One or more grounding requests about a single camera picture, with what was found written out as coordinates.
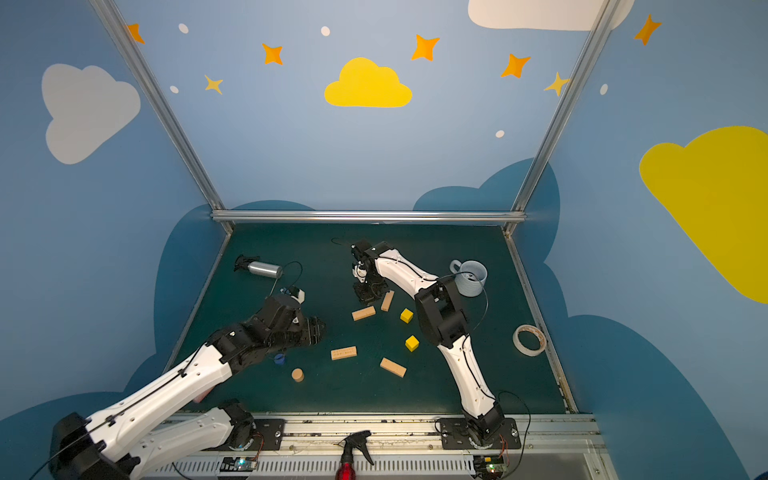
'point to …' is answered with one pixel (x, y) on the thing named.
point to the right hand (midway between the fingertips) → (368, 299)
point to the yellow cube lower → (412, 343)
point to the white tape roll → (529, 352)
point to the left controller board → (238, 464)
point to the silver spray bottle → (251, 264)
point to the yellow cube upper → (406, 315)
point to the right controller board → (489, 467)
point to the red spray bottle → (347, 469)
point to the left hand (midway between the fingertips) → (322, 328)
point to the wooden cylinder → (297, 375)
